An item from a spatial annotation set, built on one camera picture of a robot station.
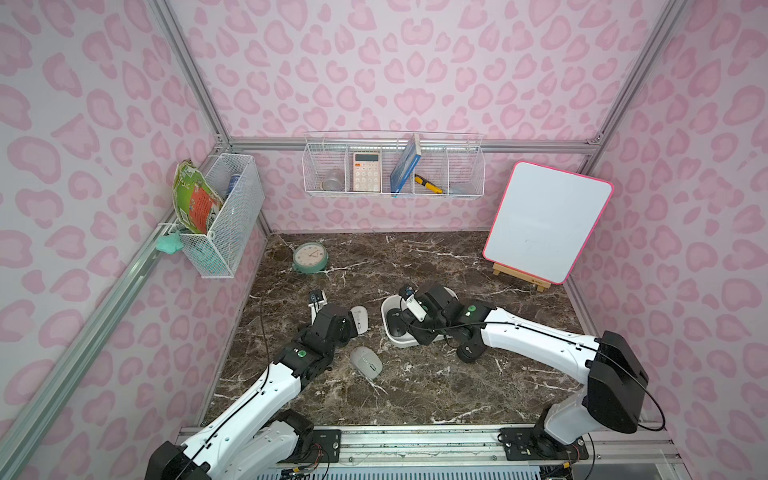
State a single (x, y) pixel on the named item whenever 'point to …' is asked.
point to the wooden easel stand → (500, 269)
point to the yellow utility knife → (430, 186)
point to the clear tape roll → (332, 185)
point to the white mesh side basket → (238, 179)
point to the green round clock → (309, 257)
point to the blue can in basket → (232, 183)
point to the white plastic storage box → (410, 339)
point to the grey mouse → (366, 362)
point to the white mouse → (361, 318)
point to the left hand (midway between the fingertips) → (334, 314)
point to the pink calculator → (366, 172)
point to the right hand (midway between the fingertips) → (413, 321)
